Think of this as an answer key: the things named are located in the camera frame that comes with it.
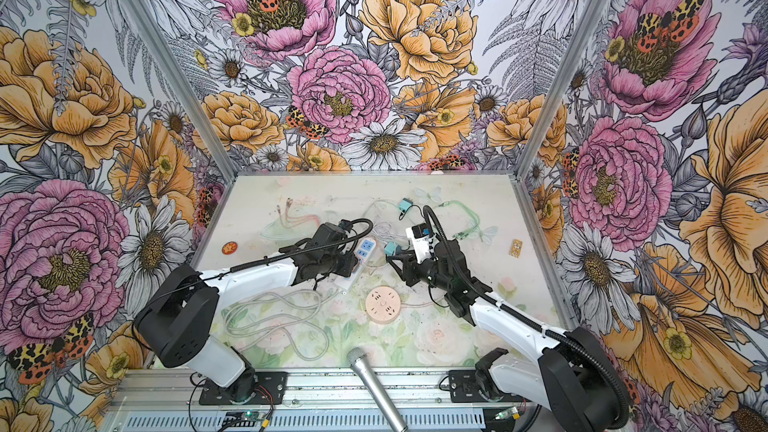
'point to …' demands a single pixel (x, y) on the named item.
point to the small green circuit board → (253, 415)
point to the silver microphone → (358, 360)
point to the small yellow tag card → (515, 248)
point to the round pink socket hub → (383, 304)
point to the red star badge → (229, 248)
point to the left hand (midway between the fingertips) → (349, 268)
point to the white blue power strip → (364, 254)
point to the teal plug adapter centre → (390, 248)
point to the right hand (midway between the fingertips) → (393, 266)
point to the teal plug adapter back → (405, 204)
